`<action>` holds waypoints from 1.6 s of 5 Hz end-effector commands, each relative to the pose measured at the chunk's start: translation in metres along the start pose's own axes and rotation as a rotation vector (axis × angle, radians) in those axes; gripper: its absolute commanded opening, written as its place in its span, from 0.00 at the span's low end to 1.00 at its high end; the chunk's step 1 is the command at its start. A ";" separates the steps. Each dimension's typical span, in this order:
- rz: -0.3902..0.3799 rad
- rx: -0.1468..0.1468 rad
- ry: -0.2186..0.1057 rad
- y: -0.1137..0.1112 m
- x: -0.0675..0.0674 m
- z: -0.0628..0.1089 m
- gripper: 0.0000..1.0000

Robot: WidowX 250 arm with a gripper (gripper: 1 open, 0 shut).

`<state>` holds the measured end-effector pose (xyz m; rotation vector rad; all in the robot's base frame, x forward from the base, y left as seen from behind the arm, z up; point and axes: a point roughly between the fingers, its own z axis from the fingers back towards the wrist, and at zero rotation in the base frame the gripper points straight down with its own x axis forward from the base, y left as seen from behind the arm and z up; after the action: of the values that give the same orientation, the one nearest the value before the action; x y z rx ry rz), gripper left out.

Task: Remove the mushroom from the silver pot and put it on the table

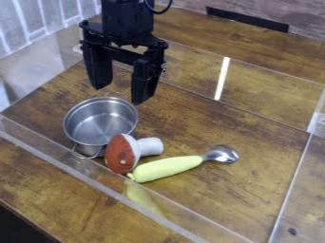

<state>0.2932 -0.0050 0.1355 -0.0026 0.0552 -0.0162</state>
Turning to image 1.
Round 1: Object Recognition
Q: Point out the small silver metal pot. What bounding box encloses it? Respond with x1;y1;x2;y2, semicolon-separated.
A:
63;91;137;159

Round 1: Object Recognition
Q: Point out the clear acrylic right wall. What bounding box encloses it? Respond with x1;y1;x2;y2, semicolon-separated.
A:
267;89;325;243

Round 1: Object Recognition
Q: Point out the yellow handled metal spoon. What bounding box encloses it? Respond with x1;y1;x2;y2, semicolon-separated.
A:
127;145;239;183

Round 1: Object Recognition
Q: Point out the clear acrylic front wall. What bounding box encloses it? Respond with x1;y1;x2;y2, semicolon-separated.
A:
0;115;254;243

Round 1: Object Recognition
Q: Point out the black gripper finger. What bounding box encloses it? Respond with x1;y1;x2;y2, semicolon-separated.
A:
81;42;112;90
131;48;164;105

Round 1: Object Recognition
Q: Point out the black strip on table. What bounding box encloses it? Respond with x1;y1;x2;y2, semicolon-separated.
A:
206;7;289;33

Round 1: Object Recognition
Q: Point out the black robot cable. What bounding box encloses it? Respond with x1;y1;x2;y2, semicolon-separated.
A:
143;0;175;15

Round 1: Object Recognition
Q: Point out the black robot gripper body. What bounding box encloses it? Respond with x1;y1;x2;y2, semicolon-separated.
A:
79;0;168;66

